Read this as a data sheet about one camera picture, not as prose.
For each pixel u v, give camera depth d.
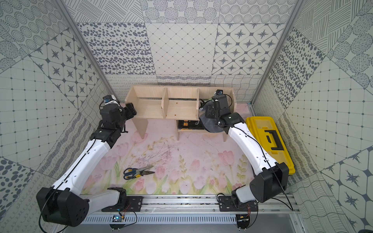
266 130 0.84
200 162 0.89
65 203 0.37
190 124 0.90
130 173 0.82
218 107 0.58
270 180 0.40
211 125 0.78
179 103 0.88
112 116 0.56
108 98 0.64
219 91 0.68
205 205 0.76
